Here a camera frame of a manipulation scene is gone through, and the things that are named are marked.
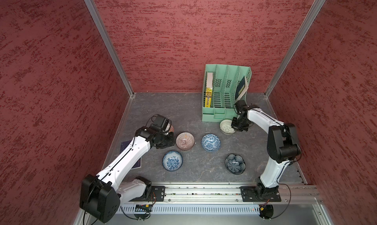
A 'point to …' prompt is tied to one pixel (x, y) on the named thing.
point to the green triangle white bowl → (226, 127)
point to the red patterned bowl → (171, 129)
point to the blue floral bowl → (172, 160)
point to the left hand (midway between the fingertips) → (173, 145)
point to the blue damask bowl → (210, 142)
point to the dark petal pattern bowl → (235, 164)
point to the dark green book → (242, 88)
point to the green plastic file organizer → (223, 86)
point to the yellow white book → (208, 92)
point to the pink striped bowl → (185, 141)
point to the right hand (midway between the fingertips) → (235, 130)
